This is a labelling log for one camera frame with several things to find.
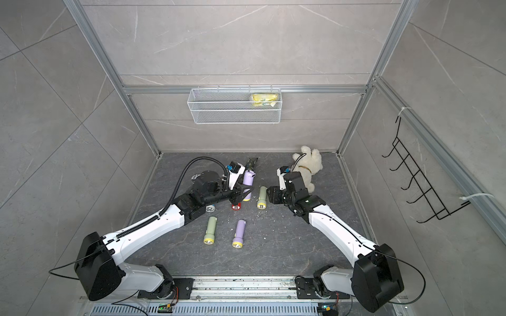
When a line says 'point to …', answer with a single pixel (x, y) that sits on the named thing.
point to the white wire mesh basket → (235, 106)
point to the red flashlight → (236, 207)
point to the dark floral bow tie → (251, 162)
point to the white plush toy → (308, 163)
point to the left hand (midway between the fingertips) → (252, 182)
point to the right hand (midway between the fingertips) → (272, 190)
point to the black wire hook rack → (441, 211)
